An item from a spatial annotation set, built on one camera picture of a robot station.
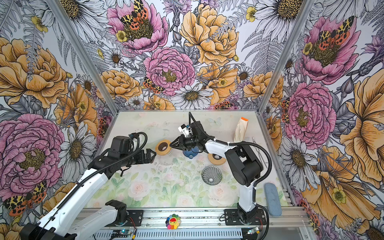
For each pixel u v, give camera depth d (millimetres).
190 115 734
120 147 588
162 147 893
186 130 862
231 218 734
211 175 849
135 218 734
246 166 503
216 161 923
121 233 707
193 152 803
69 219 422
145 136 638
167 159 942
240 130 1020
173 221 718
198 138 745
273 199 775
